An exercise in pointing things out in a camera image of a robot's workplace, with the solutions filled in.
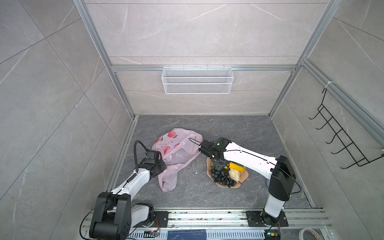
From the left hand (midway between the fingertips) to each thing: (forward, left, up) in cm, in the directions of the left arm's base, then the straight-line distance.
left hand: (161, 163), depth 90 cm
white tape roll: (-38, -69, 0) cm, 79 cm away
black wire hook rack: (-4, -88, +30) cm, 93 cm away
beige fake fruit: (-10, -43, +4) cm, 44 cm away
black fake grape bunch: (-13, -35, +5) cm, 38 cm away
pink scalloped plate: (-10, -48, +3) cm, 49 cm away
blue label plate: (-36, -19, -1) cm, 41 cm away
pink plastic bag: (+8, -10, +6) cm, 15 cm away
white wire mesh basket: (+48, -24, +27) cm, 60 cm away
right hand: (-4, -37, +8) cm, 38 cm away
